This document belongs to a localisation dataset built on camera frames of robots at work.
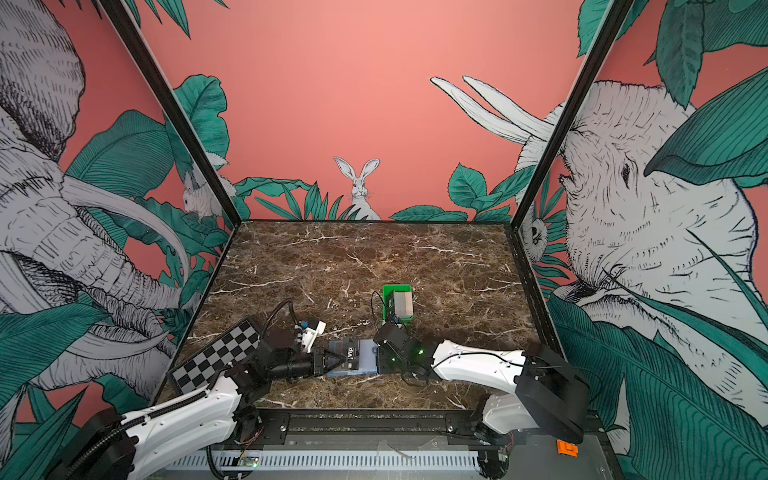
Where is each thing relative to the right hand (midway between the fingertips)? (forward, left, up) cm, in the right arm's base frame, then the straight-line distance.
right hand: (374, 361), depth 81 cm
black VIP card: (+3, +7, +2) cm, 7 cm away
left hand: (-1, +7, +5) cm, 9 cm away
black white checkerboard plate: (-3, +49, -1) cm, 49 cm away
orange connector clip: (-19, -47, -3) cm, 51 cm away
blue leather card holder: (+2, +2, -5) cm, 6 cm away
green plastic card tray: (+21, -3, -3) cm, 21 cm away
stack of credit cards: (+18, -8, -1) cm, 20 cm away
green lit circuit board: (-22, +28, -5) cm, 36 cm away
